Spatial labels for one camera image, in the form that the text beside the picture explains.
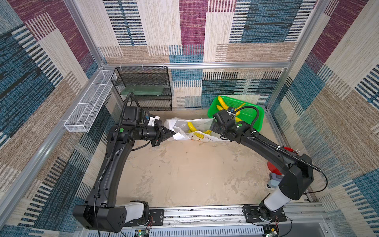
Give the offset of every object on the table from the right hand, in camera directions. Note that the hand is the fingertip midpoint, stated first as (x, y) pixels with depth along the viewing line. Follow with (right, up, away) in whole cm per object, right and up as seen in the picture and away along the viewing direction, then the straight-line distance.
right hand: (221, 128), depth 84 cm
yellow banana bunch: (+8, +16, +27) cm, 33 cm away
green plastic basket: (+29, +11, +29) cm, 42 cm away
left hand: (-23, -1, -19) cm, 30 cm away
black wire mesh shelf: (-46, +30, +23) cm, 60 cm away
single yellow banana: (-16, -1, +14) cm, 21 cm away
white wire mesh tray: (-83, +6, +7) cm, 84 cm away
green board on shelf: (-47, +24, +10) cm, 53 cm away
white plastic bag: (-25, +1, +21) cm, 32 cm away
